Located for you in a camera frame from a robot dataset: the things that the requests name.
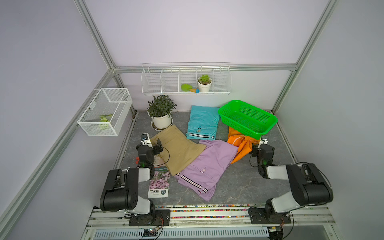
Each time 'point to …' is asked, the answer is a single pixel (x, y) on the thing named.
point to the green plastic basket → (246, 118)
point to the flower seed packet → (159, 184)
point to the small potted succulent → (204, 82)
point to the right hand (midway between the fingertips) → (260, 143)
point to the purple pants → (202, 172)
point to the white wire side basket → (105, 114)
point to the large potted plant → (160, 111)
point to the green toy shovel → (186, 87)
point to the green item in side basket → (105, 118)
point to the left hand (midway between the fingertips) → (152, 140)
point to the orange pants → (244, 143)
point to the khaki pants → (178, 149)
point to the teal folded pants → (203, 122)
